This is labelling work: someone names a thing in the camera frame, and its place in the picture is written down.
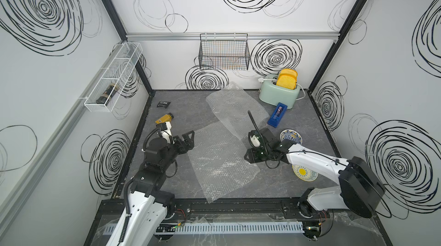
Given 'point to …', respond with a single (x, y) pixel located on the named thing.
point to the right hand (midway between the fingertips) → (247, 158)
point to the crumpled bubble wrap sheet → (232, 104)
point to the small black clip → (165, 104)
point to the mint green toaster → (270, 92)
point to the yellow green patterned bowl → (305, 173)
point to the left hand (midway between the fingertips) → (186, 134)
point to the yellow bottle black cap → (165, 118)
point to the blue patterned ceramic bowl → (292, 134)
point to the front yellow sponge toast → (286, 81)
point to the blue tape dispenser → (277, 114)
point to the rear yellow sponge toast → (289, 71)
